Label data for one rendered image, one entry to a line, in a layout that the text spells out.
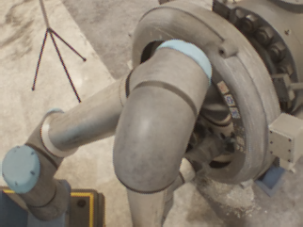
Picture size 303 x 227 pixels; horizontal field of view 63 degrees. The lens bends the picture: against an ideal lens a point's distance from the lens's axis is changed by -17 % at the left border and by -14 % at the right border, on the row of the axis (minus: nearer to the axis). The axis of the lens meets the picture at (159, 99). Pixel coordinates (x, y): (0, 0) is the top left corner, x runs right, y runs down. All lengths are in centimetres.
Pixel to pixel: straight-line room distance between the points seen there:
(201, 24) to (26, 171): 68
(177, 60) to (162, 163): 17
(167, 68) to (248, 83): 35
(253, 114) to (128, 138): 45
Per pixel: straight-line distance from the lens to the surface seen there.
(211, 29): 81
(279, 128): 79
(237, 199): 155
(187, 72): 46
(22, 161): 90
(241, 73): 77
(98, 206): 119
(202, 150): 92
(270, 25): 108
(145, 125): 41
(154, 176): 44
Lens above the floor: 140
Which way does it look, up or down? 47 degrees down
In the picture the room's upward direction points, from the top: 3 degrees counter-clockwise
